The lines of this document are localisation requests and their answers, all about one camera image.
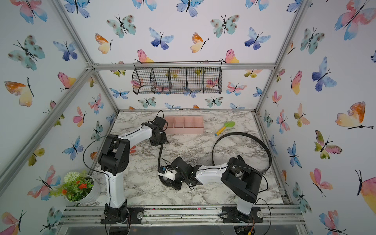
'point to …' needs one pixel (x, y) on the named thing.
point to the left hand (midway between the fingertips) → (165, 140)
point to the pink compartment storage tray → (185, 125)
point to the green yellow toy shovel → (228, 124)
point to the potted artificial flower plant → (79, 188)
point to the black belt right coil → (223, 137)
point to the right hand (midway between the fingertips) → (168, 180)
